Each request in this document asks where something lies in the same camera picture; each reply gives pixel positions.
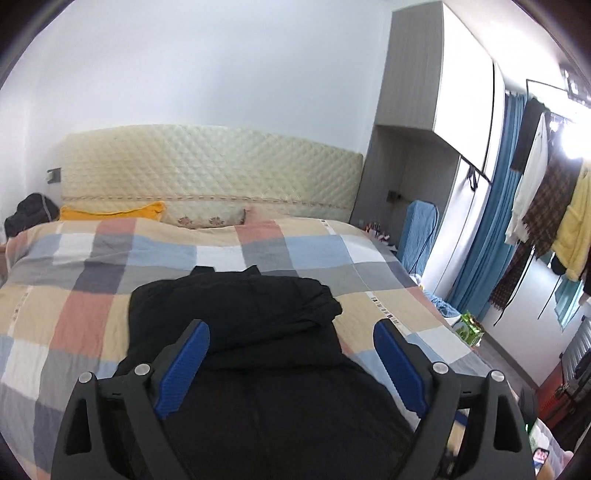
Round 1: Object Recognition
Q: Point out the grey white wardrobe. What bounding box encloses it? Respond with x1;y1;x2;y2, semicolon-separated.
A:
351;1;505;297

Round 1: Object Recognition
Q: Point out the blue curtain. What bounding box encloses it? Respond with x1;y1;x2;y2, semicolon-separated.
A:
447;92;528;319

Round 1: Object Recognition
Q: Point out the blue folded board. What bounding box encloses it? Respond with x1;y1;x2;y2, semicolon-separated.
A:
397;200;439;276

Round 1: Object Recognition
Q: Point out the yellow hanging jacket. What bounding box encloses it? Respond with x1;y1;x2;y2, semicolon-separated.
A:
552;164;591;281

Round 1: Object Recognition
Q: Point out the green gift bag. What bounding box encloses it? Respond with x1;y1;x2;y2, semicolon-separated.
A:
453;312;485;347

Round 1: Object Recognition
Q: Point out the plaid patchwork duvet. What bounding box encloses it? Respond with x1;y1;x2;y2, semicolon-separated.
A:
0;216;502;480

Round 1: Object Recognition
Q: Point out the grey wall socket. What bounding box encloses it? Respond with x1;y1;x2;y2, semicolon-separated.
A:
46;168;61;184

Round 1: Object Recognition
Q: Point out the black padded jacket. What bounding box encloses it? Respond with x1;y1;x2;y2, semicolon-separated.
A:
117;267;413;479

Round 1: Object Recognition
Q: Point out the cream quilted headboard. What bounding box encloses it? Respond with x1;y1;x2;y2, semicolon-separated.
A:
57;124;363;221

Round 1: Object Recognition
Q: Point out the white hanging shirt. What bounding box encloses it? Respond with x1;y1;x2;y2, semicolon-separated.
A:
505;114;548;245

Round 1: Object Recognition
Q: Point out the brown plaid hanging garment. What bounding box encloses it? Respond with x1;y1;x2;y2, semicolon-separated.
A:
489;156;583;311

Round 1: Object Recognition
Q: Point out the black clothes pile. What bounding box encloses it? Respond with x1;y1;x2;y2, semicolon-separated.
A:
4;193;59;238

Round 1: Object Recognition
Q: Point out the floral cream pillow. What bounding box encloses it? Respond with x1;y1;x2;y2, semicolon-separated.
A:
161;201;245;229

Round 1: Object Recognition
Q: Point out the yellow pillow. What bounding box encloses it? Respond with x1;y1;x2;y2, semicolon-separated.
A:
58;200;167;222

